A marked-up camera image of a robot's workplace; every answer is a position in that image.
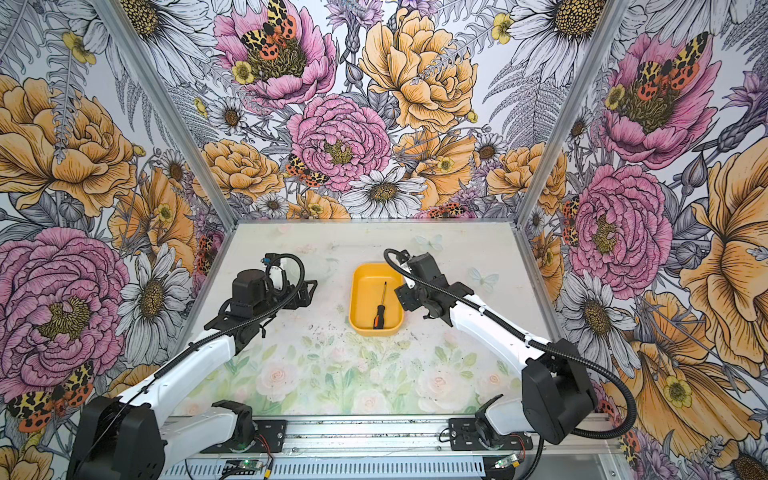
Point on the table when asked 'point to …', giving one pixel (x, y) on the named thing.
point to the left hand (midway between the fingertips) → (302, 290)
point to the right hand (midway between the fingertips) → (413, 292)
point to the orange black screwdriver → (379, 319)
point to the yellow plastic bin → (366, 295)
